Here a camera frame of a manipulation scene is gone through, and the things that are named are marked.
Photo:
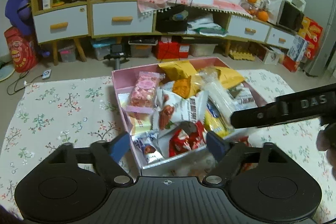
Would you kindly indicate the person right hand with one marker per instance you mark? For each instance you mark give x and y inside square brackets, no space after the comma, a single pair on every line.
[324,143]

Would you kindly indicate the yellow blue biscuit packet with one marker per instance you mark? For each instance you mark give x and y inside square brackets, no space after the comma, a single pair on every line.
[213,122]

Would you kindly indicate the pink floral candy packet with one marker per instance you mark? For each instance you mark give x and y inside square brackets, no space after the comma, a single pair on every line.
[141,98]

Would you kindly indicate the yellow egg tray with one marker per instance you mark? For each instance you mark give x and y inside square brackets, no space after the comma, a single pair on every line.
[239,53]

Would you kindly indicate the clear cracker sleeve pack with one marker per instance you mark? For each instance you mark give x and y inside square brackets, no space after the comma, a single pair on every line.
[219,95]

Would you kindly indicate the white black snack packet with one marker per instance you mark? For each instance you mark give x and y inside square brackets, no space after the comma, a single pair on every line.
[243,98]

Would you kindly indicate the white microwave oven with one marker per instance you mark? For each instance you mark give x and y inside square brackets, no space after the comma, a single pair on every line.
[287,13]

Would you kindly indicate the pink checked cloth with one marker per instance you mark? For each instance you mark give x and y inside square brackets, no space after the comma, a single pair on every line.
[154,6]

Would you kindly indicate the oranges in clear bowl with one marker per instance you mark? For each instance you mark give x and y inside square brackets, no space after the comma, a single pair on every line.
[256,8]

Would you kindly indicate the floral white mat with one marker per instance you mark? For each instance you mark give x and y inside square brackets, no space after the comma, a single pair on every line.
[82,111]

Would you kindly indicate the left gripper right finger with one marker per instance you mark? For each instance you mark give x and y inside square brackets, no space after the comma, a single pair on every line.
[229,157]

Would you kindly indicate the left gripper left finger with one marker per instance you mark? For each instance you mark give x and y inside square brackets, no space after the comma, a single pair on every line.
[106,156]

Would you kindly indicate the black handheld gimbal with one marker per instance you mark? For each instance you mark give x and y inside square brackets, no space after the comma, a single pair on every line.
[118,54]

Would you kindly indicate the gold foil snack packet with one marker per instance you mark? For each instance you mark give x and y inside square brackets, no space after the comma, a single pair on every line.
[225,77]

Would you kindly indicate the purple plush toy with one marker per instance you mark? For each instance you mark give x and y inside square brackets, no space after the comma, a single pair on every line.
[19,13]

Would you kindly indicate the brown white nut packet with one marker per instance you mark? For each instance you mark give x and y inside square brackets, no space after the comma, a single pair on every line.
[172,110]

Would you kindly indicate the long low wooden cabinet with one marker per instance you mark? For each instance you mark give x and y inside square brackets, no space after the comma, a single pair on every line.
[121,18]

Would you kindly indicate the pale yellow white packet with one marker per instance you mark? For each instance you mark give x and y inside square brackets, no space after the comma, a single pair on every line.
[140,122]

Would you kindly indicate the orange white snack packet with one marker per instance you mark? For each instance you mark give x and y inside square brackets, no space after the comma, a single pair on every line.
[188,87]

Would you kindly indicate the red cardboard box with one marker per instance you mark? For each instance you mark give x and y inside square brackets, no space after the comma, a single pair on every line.
[171,50]

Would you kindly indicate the red printed gift bag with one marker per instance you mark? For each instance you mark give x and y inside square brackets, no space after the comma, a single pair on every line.
[22,49]

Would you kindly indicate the large yellow snack bag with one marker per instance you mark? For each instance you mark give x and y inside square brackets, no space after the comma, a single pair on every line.
[177,70]

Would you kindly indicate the pink cardboard box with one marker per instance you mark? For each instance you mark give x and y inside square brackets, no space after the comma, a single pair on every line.
[151,131]

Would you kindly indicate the red white snack packet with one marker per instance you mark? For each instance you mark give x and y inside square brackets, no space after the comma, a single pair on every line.
[187,139]

